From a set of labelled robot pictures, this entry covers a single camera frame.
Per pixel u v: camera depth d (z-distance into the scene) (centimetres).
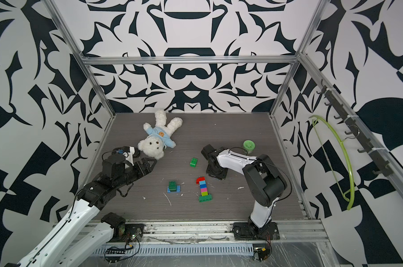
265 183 48
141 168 65
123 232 69
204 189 85
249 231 67
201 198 82
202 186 87
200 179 88
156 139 94
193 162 95
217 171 79
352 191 57
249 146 99
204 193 83
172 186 87
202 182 87
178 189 85
